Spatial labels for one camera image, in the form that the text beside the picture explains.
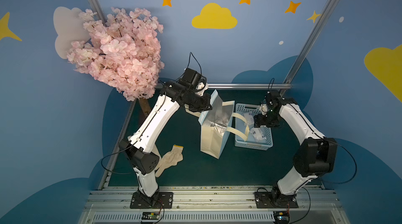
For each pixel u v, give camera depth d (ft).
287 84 3.80
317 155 1.51
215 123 3.14
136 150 1.41
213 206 2.41
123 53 1.74
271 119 2.46
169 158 2.84
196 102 1.99
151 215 2.35
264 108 2.63
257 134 3.09
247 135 2.43
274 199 2.22
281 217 2.39
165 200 2.47
